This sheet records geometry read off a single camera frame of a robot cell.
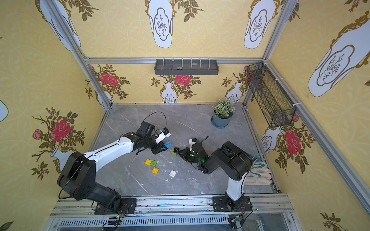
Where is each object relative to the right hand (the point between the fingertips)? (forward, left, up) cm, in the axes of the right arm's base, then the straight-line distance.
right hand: (176, 154), depth 90 cm
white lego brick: (-11, +1, -1) cm, 11 cm away
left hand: (+3, +6, +5) cm, 9 cm away
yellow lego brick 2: (-10, +11, 0) cm, 15 cm away
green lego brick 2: (-6, +14, -1) cm, 15 cm away
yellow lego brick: (-5, +17, -1) cm, 18 cm away
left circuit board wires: (-35, +29, -3) cm, 46 cm away
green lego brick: (+1, +2, 0) cm, 2 cm away
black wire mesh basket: (+20, -58, +22) cm, 65 cm away
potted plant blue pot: (+26, -29, +12) cm, 41 cm away
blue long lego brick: (+2, +4, +9) cm, 10 cm away
